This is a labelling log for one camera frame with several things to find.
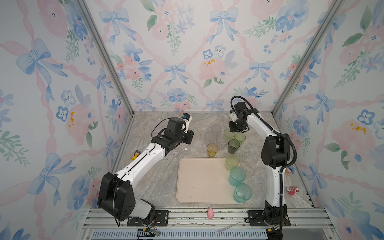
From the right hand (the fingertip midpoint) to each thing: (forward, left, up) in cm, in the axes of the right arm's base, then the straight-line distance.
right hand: (232, 128), depth 101 cm
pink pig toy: (-50, +17, -7) cm, 53 cm away
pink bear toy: (-39, -27, -5) cm, 47 cm away
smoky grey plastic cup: (-10, 0, -6) cm, 12 cm away
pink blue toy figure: (-28, -29, -3) cm, 40 cm away
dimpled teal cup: (-30, +1, -4) cm, 31 cm away
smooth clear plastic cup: (-7, +7, -4) cm, 11 cm away
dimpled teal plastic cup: (-40, -1, -6) cm, 40 cm away
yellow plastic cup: (-13, +14, -6) cm, 20 cm away
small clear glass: (-13, +31, -6) cm, 34 cm away
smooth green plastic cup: (-4, -5, -4) cm, 8 cm away
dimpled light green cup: (-5, +4, 0) cm, 6 cm away
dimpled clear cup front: (-3, +15, -5) cm, 16 cm away
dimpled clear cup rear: (+6, +9, -8) cm, 14 cm away
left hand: (-14, +26, +15) cm, 33 cm away
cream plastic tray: (-33, +20, -6) cm, 39 cm away
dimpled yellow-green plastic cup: (-23, +3, -3) cm, 23 cm away
